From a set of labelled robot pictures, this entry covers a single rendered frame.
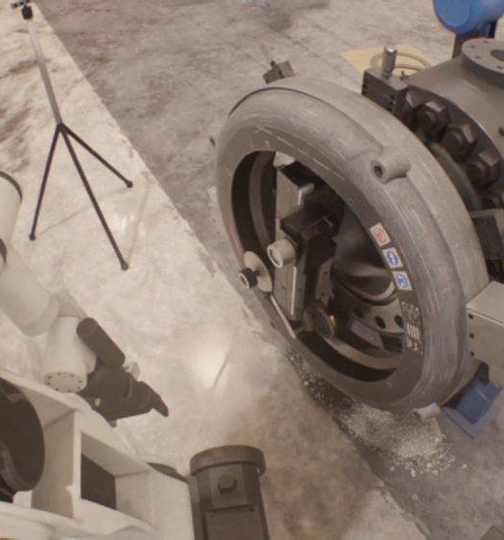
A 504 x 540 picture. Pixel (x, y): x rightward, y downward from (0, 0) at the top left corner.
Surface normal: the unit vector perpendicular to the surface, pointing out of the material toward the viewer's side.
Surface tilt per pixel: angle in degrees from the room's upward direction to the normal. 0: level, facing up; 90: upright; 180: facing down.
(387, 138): 17
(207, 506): 45
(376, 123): 12
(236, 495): 0
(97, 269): 0
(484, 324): 90
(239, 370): 0
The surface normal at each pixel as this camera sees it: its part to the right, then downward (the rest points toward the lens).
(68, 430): -0.60, -0.48
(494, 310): -0.27, -0.85
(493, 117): 0.18, -0.43
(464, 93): 0.01, -0.64
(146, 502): -0.21, -0.65
